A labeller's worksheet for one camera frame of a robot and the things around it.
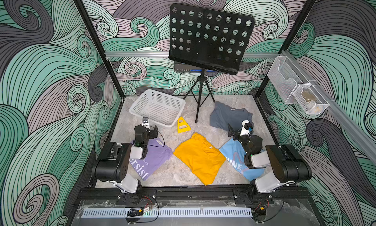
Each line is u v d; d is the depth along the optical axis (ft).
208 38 2.26
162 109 3.64
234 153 2.83
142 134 2.30
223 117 3.40
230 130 2.65
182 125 3.33
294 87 2.38
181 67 2.54
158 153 2.81
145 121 2.62
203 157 2.81
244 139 2.55
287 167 1.47
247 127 2.39
